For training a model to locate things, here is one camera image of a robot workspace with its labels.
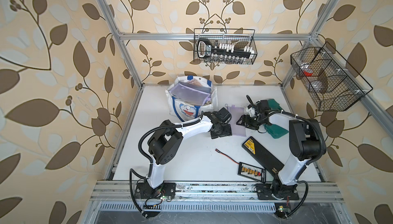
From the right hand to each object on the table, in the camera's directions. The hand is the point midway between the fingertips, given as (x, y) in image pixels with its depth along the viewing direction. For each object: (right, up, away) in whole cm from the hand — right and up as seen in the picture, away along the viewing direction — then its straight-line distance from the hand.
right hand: (241, 124), depth 97 cm
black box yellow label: (+8, -15, -12) cm, 21 cm away
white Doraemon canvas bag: (-35, +9, -5) cm, 37 cm away
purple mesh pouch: (-32, +20, -6) cm, 38 cm away
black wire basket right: (+38, +24, -23) cm, 50 cm away
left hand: (-12, -3, -9) cm, 15 cm away
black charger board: (+1, -22, -18) cm, 28 cm away
